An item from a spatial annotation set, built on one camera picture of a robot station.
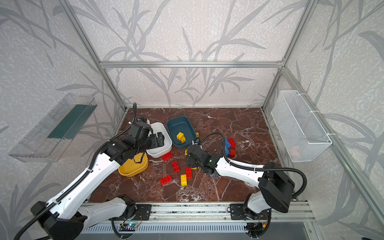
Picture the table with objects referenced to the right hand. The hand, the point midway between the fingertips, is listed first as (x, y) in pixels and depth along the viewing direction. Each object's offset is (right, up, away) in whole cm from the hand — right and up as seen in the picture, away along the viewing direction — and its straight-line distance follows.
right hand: (193, 152), depth 84 cm
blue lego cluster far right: (+22, +3, +13) cm, 25 cm away
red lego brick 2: (-10, -9, +4) cm, 14 cm away
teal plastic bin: (-8, +15, +24) cm, 30 cm away
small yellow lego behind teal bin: (+2, +9, +17) cm, 19 cm away
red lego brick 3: (-2, -11, +1) cm, 11 cm away
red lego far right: (+26, +3, +17) cm, 31 cm away
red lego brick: (-16, -4, +7) cm, 18 cm away
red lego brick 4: (-15, -15, -2) cm, 21 cm away
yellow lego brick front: (-5, -15, -2) cm, 16 cm away
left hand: (-16, +11, -10) cm, 22 cm away
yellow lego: (-9, +8, +12) cm, 17 cm away
